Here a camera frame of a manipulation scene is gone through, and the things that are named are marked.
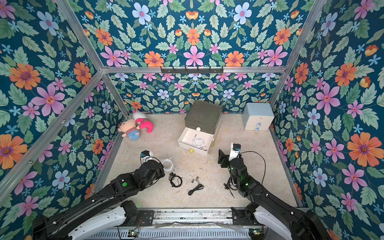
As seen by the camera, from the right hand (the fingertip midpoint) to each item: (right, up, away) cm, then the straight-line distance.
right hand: (225, 150), depth 81 cm
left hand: (-31, -9, -4) cm, 32 cm away
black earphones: (-31, -16, +7) cm, 36 cm away
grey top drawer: (-10, +15, +6) cm, 19 cm away
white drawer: (-24, +6, +15) cm, 29 cm away
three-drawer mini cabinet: (-15, +26, +21) cm, 37 cm away
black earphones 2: (-15, -21, +2) cm, 26 cm away
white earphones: (-15, +3, +12) cm, 19 cm away
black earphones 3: (+2, -21, +3) cm, 21 cm away
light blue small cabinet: (+24, +20, +17) cm, 36 cm away
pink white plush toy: (-56, +18, +23) cm, 64 cm away
